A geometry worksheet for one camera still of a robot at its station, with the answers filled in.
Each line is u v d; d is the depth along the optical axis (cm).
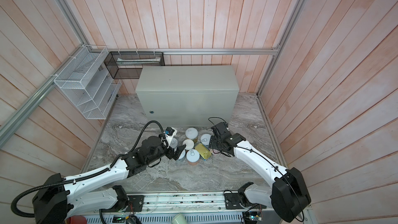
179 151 68
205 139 90
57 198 40
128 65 104
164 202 75
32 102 59
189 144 86
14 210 40
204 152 86
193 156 84
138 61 88
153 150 59
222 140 63
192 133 90
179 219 63
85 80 69
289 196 40
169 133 66
